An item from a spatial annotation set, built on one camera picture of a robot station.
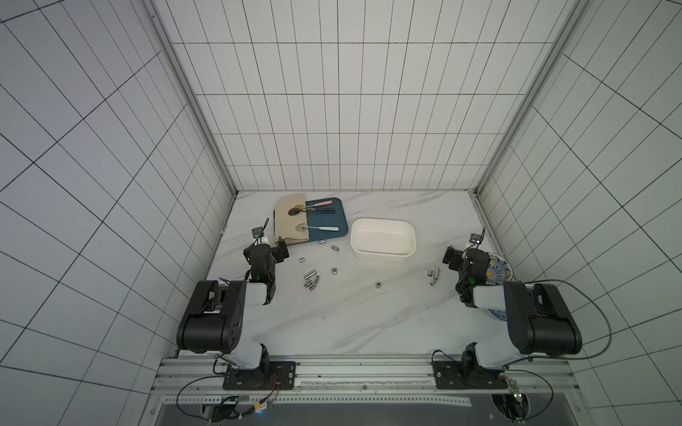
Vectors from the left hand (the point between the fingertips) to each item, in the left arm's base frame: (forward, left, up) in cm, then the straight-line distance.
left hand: (268, 243), depth 95 cm
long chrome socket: (-10, -61, -5) cm, 62 cm away
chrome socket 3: (-9, -25, -5) cm, 27 cm away
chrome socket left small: (-4, -12, -6) cm, 14 cm away
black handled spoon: (+21, -9, -5) cm, 23 cm away
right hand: (0, -69, 0) cm, 69 cm away
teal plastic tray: (+16, -21, -6) cm, 27 cm away
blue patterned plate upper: (-8, -84, -4) cm, 84 cm away
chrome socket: (+5, -20, -6) cm, 21 cm away
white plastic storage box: (+7, -45, -6) cm, 46 cm away
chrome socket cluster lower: (-13, -17, -5) cm, 22 cm away
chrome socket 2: (+2, -25, -6) cm, 26 cm away
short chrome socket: (-9, -59, -5) cm, 60 cm away
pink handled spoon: (+25, -19, -5) cm, 31 cm away
